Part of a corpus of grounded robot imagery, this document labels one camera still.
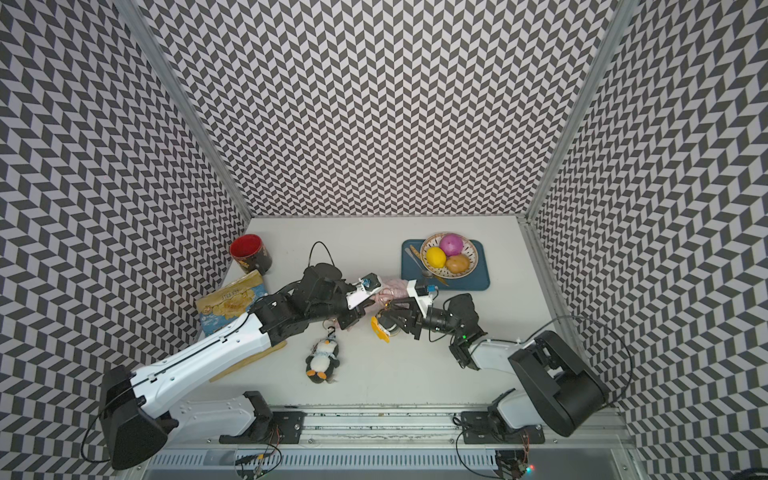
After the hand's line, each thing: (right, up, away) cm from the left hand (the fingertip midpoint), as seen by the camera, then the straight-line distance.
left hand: (367, 300), depth 74 cm
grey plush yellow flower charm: (+4, -7, +2) cm, 9 cm away
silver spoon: (+17, +4, +27) cm, 32 cm away
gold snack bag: (-45, -5, +17) cm, 48 cm away
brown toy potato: (+28, +7, +24) cm, 38 cm away
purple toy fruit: (+26, +14, +27) cm, 40 cm away
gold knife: (+15, +10, +28) cm, 33 cm away
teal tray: (+34, +2, +24) cm, 41 cm away
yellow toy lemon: (+21, +10, +26) cm, 35 cm away
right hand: (+5, -4, +2) cm, 6 cm away
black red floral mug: (-40, +11, +20) cm, 46 cm away
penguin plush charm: (-12, -17, +4) cm, 21 cm away
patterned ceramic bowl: (+33, +12, +31) cm, 47 cm away
